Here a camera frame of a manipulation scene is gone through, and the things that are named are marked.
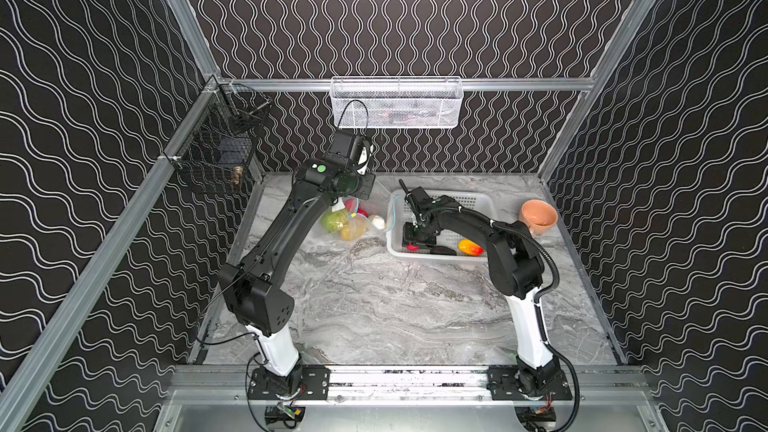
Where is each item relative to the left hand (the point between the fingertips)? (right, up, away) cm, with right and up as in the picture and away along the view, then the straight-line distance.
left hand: (371, 181), depth 79 cm
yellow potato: (-6, -14, +14) cm, 20 cm away
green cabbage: (-13, -12, +19) cm, 26 cm away
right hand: (+12, -20, +20) cm, 31 cm away
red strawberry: (-4, -9, +27) cm, 29 cm away
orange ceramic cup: (+57, -10, +25) cm, 64 cm away
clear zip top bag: (+3, -5, +21) cm, 22 cm away
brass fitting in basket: (-36, +3, +2) cm, 36 cm away
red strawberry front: (+12, -20, +14) cm, 27 cm away
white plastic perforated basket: (+8, -9, +25) cm, 28 cm away
